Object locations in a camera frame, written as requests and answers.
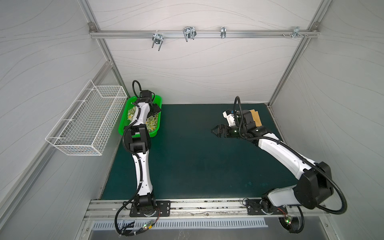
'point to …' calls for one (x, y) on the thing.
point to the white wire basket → (83, 128)
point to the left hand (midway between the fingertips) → (155, 110)
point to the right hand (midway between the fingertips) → (219, 127)
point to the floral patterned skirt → (151, 121)
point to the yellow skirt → (256, 117)
